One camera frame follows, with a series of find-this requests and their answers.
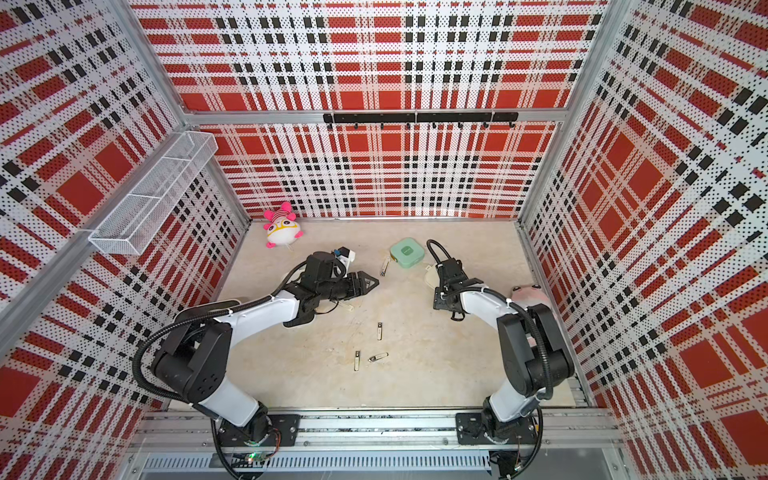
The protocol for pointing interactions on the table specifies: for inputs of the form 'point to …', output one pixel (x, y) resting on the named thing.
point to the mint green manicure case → (407, 252)
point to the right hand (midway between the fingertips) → (455, 300)
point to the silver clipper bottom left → (357, 361)
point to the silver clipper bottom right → (377, 357)
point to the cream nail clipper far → (383, 272)
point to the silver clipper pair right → (379, 331)
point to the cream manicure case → (431, 276)
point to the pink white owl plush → (281, 227)
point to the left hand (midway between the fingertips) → (377, 283)
